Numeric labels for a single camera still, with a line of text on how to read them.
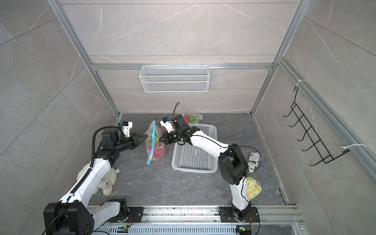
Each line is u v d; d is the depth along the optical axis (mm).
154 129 795
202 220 729
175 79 1009
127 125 730
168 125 780
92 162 525
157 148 834
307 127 697
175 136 732
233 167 495
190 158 931
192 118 1002
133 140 692
